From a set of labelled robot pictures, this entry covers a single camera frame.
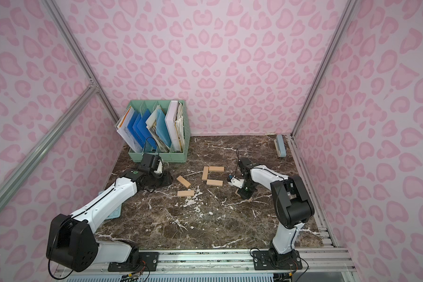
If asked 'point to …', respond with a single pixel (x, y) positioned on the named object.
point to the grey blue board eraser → (280, 145)
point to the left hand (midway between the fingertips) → (170, 177)
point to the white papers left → (121, 127)
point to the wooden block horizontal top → (218, 168)
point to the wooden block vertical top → (205, 173)
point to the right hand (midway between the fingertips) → (244, 192)
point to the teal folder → (161, 127)
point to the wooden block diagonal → (184, 181)
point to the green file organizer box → (183, 127)
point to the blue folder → (137, 127)
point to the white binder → (170, 119)
